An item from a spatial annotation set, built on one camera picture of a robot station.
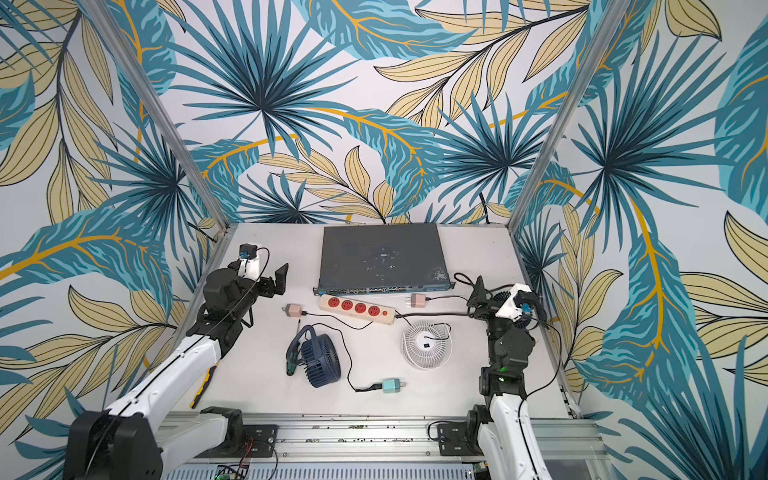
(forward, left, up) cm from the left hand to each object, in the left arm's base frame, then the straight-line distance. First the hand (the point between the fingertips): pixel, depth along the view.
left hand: (270, 264), depth 81 cm
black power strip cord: (-3, -47, -20) cm, 52 cm away
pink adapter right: (+1, -42, -19) cm, 46 cm away
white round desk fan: (-16, -43, -15) cm, 49 cm away
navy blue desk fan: (-21, -15, -9) cm, 28 cm away
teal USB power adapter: (-26, -34, -18) cm, 46 cm away
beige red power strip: (-3, -23, -19) cm, 30 cm away
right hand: (-7, -54, +5) cm, 55 cm away
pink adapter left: (-4, -3, -18) cm, 19 cm away
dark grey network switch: (+17, -31, -18) cm, 40 cm away
